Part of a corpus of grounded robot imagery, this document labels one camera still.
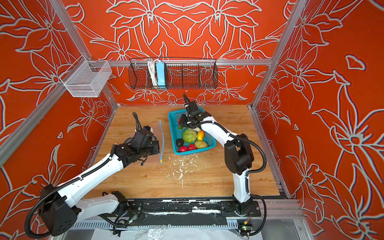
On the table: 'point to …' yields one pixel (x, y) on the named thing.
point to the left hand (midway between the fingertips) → (160, 144)
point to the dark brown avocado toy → (179, 142)
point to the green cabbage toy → (189, 135)
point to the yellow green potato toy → (200, 144)
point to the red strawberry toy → (182, 149)
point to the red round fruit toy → (191, 147)
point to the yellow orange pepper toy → (201, 135)
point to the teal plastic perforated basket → (176, 134)
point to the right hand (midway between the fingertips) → (178, 120)
